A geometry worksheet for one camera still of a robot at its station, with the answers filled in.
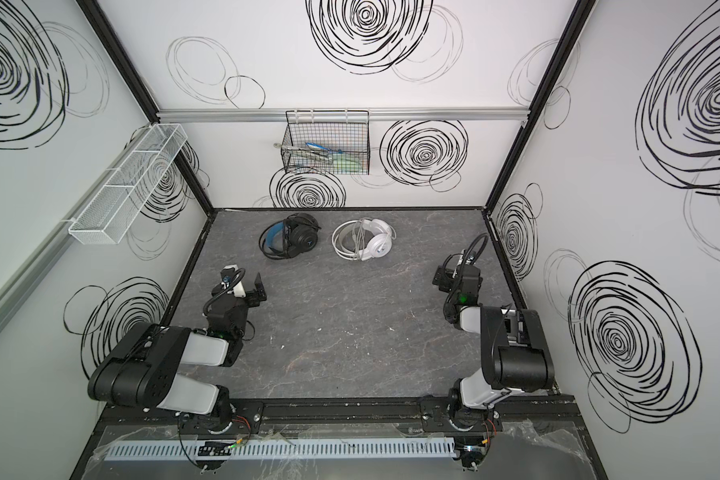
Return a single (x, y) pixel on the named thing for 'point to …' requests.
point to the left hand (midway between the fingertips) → (246, 275)
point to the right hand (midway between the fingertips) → (452, 268)
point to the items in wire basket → (322, 156)
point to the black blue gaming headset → (287, 238)
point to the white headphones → (372, 238)
